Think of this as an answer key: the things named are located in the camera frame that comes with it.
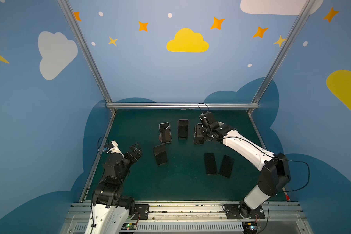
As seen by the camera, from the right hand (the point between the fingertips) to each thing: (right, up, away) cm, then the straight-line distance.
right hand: (201, 128), depth 87 cm
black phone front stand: (+18, -25, +6) cm, 31 cm away
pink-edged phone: (-11, -1, +12) cm, 16 cm away
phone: (-2, -5, -6) cm, 8 cm away
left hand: (-34, -8, -15) cm, 38 cm away
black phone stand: (+7, -23, +6) cm, 25 cm away
